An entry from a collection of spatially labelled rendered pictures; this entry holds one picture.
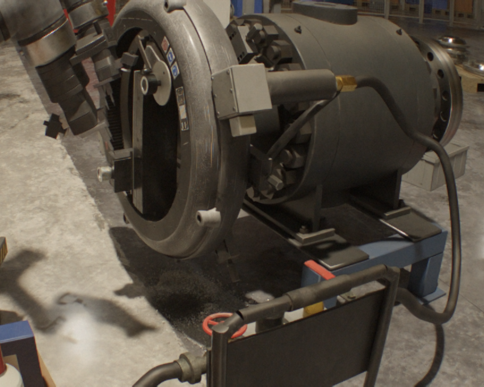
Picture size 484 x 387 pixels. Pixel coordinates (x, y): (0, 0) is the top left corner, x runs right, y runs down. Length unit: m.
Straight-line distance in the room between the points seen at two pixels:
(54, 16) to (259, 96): 0.55
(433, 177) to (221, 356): 2.23
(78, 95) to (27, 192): 1.93
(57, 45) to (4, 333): 0.44
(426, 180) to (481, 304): 1.06
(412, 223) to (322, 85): 0.75
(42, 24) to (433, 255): 1.50
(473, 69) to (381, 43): 4.13
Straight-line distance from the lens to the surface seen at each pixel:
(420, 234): 1.98
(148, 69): 1.57
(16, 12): 0.94
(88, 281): 2.14
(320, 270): 1.24
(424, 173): 3.07
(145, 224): 1.78
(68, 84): 0.99
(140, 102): 1.63
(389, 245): 1.90
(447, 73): 2.18
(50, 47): 0.96
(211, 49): 1.43
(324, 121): 1.67
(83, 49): 0.98
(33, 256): 2.33
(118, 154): 1.76
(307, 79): 1.42
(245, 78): 1.32
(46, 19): 0.95
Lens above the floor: 1.08
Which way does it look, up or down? 23 degrees down
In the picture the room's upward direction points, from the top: 2 degrees clockwise
